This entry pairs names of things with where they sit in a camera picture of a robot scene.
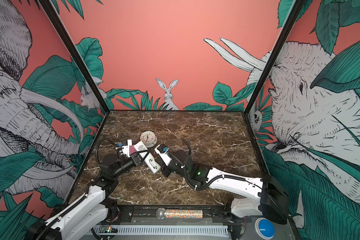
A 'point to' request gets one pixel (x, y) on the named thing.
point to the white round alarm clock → (149, 138)
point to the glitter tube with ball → (162, 213)
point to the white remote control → (146, 156)
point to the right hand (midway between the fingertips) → (153, 159)
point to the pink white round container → (132, 149)
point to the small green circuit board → (108, 229)
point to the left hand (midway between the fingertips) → (149, 150)
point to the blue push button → (265, 228)
